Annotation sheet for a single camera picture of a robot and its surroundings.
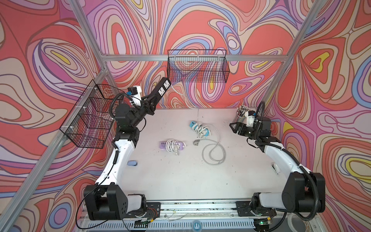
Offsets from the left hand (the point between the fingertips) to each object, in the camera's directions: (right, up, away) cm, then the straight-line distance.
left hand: (157, 96), depth 69 cm
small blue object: (-19, -37, +18) cm, 46 cm away
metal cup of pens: (+51, -5, +26) cm, 57 cm away
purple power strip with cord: (+5, -28, +22) cm, 36 cm away
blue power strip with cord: (+23, -16, +31) cm, 42 cm away
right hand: (+43, -17, +17) cm, 50 cm away
